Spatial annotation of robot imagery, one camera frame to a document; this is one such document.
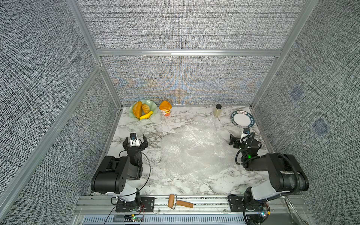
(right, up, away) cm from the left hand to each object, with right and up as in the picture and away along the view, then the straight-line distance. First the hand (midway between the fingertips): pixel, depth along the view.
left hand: (137, 134), depth 88 cm
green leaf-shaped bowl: (+5, +21, +26) cm, 33 cm away
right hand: (+66, +2, +4) cm, 66 cm away
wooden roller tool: (+23, -34, -15) cm, 43 cm away
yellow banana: (+1, +12, +18) cm, 22 cm away
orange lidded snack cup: (+16, +19, +18) cm, 31 cm away
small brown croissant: (0, +18, +22) cm, 28 cm away
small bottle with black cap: (+56, +16, +19) cm, 62 cm away
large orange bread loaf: (-5, +17, +18) cm, 25 cm away
